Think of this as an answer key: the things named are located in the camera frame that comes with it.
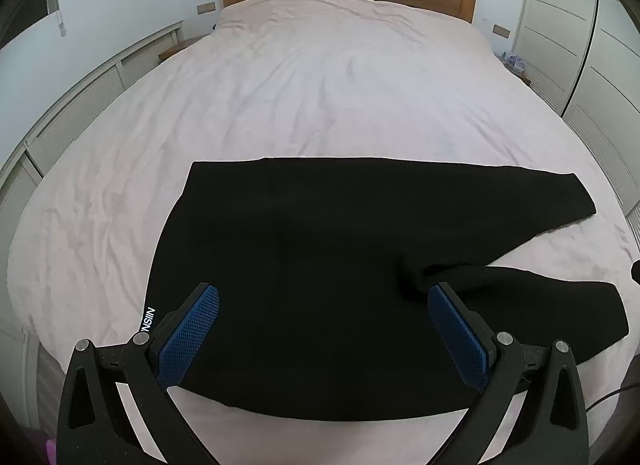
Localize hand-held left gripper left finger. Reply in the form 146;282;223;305
56;283;221;465

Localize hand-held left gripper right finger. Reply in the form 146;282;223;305
428;283;591;465

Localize black pants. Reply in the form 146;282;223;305
141;157;630;418

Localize purple cloth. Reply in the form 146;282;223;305
29;427;59;465

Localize wooden nightstand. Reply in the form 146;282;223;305
500;52;533;88
158;37;202;62

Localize white wardrobe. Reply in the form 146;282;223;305
510;0;640;226

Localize white louvered low cabinet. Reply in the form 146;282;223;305
0;20;186;236

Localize black cable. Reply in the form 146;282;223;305
584;384;640;412

